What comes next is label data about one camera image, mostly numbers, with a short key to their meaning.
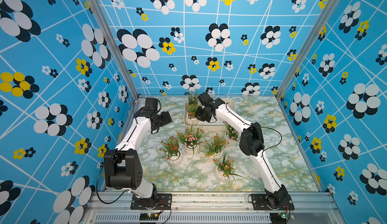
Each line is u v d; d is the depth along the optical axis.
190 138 0.79
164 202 0.73
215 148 0.79
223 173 0.76
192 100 0.99
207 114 0.84
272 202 0.64
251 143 0.61
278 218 0.71
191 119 0.95
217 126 0.93
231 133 0.83
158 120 0.74
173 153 0.82
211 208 0.72
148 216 0.72
